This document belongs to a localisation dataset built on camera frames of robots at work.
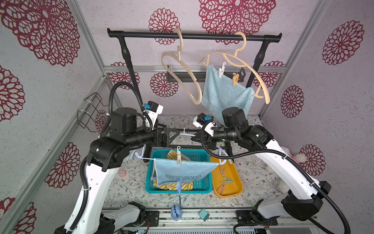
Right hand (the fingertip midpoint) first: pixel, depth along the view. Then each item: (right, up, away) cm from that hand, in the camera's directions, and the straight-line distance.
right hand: (193, 134), depth 61 cm
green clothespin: (+22, -28, +25) cm, 44 cm away
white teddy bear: (+61, -14, +20) cm, 66 cm away
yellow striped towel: (-11, -13, +23) cm, 28 cm away
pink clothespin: (+18, -31, +22) cm, 42 cm away
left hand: (-9, +1, -4) cm, 10 cm away
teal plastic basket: (+7, -30, +25) cm, 40 cm away
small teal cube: (+6, -41, +13) cm, 43 cm away
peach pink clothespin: (+19, -24, +29) cm, 42 cm away
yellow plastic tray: (+23, -33, +23) cm, 46 cm away
